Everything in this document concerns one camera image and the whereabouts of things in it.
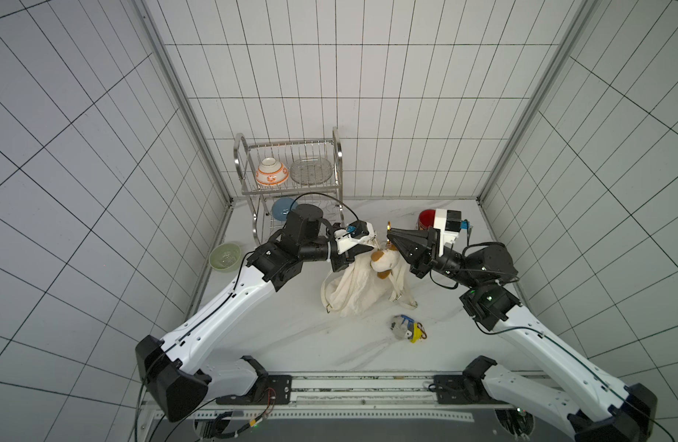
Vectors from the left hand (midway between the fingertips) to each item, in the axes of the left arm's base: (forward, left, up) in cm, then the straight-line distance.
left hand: (361, 247), depth 67 cm
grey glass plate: (+33, +16, -3) cm, 37 cm away
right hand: (-5, -3, +11) cm, 13 cm away
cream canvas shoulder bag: (-7, +2, -8) cm, 11 cm away
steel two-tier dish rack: (+37, +37, -1) cm, 53 cm away
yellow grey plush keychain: (-11, -14, -26) cm, 31 cm away
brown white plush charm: (-7, -4, +5) cm, 9 cm away
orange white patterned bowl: (+28, +27, 0) cm, 39 cm away
